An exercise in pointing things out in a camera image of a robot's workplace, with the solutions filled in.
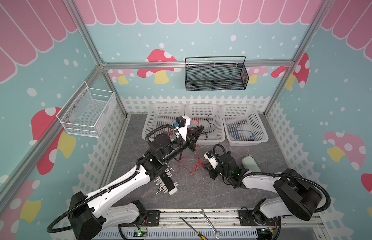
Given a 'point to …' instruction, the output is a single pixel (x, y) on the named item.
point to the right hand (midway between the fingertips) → (203, 165)
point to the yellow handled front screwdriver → (198, 233)
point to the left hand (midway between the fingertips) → (203, 130)
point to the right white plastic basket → (243, 125)
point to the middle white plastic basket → (209, 116)
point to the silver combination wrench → (217, 233)
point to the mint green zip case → (249, 163)
